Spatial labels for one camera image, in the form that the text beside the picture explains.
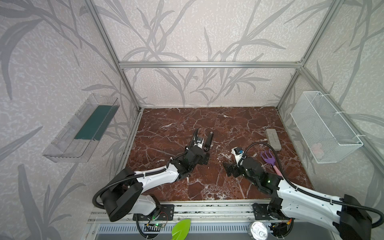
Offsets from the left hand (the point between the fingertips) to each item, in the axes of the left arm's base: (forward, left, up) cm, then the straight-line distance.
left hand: (203, 145), depth 86 cm
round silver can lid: (-40, -24, -3) cm, 47 cm away
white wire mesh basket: (-8, -53, +24) cm, 58 cm away
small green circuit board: (-38, +22, -10) cm, 45 cm away
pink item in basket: (-8, -57, +11) cm, 58 cm away
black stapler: (+3, -2, -10) cm, 10 cm away
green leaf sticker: (-39, +10, -10) cm, 42 cm away
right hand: (-6, -14, +1) cm, 16 cm away
